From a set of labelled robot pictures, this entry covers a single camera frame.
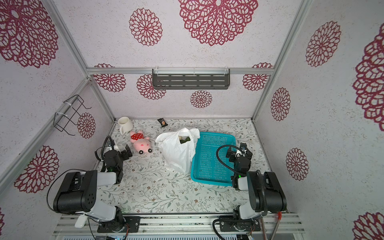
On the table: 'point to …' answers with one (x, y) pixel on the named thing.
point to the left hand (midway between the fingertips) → (120, 147)
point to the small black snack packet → (162, 122)
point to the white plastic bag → (178, 148)
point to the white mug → (126, 124)
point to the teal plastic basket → (206, 168)
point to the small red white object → (142, 144)
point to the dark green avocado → (183, 141)
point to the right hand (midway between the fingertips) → (238, 145)
